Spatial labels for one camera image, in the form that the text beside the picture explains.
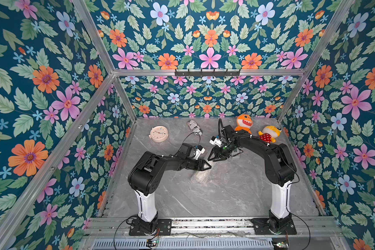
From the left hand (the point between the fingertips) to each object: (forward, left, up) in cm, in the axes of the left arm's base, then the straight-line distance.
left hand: (209, 167), depth 91 cm
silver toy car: (+32, +7, 0) cm, 33 cm away
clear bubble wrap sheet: (-7, +3, +2) cm, 8 cm away
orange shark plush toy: (+30, -28, +5) cm, 41 cm away
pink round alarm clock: (+28, +32, 0) cm, 43 cm away
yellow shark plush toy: (+20, -43, +2) cm, 48 cm away
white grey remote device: (-1, -13, +16) cm, 21 cm away
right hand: (+4, -3, +5) cm, 7 cm away
